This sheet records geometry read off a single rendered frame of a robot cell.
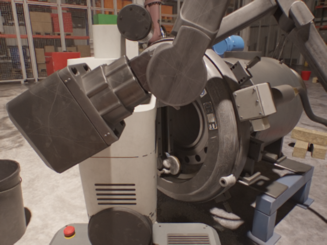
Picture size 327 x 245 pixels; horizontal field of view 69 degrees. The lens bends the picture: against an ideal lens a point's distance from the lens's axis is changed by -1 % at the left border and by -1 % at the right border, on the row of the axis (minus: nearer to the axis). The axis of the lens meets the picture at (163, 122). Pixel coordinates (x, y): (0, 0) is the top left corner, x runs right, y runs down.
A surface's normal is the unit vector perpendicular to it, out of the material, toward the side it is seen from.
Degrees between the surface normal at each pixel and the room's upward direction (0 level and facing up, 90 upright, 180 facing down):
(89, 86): 61
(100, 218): 90
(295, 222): 0
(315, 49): 73
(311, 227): 0
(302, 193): 90
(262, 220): 90
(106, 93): 85
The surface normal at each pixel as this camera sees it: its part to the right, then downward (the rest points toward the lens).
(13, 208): 0.94, 0.15
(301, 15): -0.18, -0.04
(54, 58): 0.70, 0.21
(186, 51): 0.00, 0.29
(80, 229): 0.00, -0.96
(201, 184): -0.75, 0.19
